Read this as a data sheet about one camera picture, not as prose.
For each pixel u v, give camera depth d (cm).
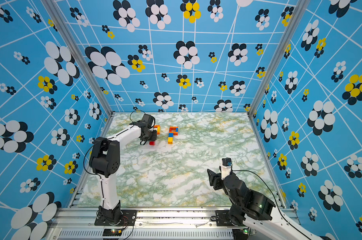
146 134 83
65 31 76
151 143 97
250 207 50
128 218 73
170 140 102
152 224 72
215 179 62
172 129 108
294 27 74
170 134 104
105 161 54
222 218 73
